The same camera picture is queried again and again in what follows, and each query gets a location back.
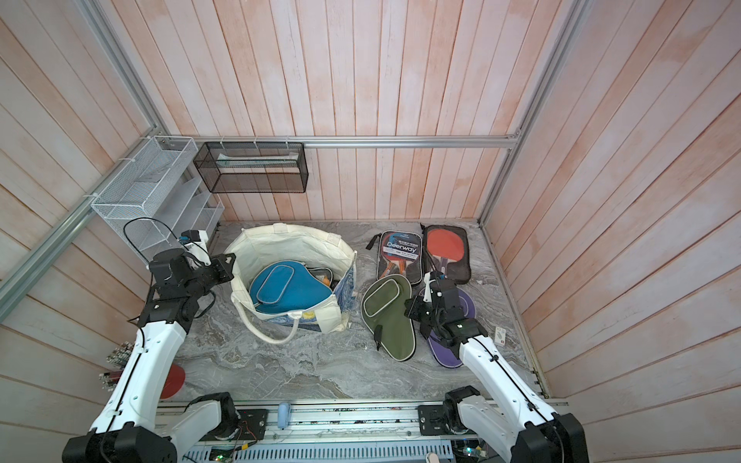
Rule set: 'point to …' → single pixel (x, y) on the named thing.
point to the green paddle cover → (386, 303)
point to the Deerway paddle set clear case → (398, 253)
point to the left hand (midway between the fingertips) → (237, 258)
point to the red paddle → (446, 249)
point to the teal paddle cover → (286, 285)
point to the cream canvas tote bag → (259, 245)
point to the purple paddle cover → (444, 354)
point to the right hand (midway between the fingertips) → (405, 299)
